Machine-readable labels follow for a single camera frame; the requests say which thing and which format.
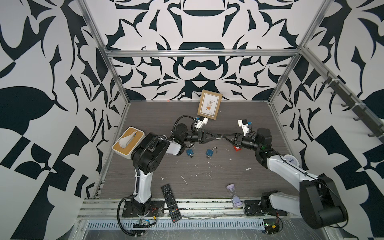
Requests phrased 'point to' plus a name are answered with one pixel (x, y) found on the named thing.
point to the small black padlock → (222, 137)
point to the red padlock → (237, 148)
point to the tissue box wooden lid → (128, 141)
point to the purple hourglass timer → (237, 203)
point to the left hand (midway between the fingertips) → (219, 135)
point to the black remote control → (173, 210)
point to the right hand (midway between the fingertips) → (225, 137)
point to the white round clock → (291, 159)
